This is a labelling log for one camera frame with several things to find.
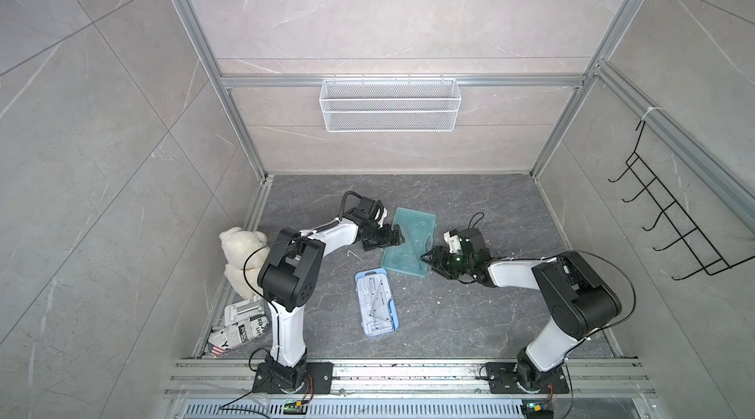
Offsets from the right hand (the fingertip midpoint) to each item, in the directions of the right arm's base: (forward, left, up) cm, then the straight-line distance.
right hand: (425, 261), depth 92 cm
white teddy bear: (-4, +52, +19) cm, 55 cm away
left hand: (+8, +9, +2) cm, 12 cm away
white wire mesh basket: (+46, +10, +27) cm, 55 cm away
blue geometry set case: (-15, +15, -2) cm, 22 cm away
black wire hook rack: (-17, -53, +30) cm, 63 cm away
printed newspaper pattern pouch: (-18, +53, +1) cm, 56 cm away
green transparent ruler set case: (+13, +1, -2) cm, 13 cm away
